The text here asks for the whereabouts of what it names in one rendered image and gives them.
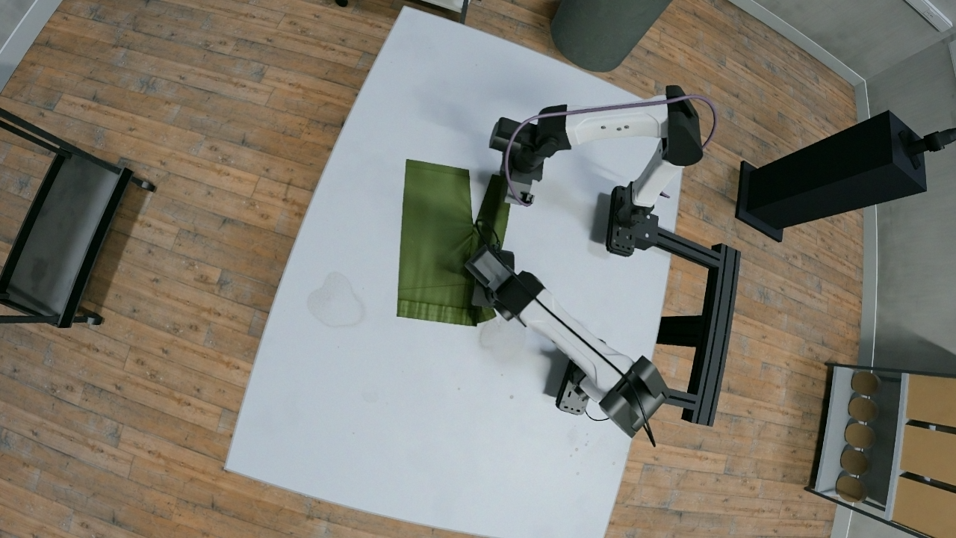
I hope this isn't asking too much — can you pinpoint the dark green cloth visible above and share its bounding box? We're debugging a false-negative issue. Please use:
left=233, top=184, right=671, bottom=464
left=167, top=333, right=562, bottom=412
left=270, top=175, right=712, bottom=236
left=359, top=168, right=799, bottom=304
left=397, top=159, right=511, bottom=327

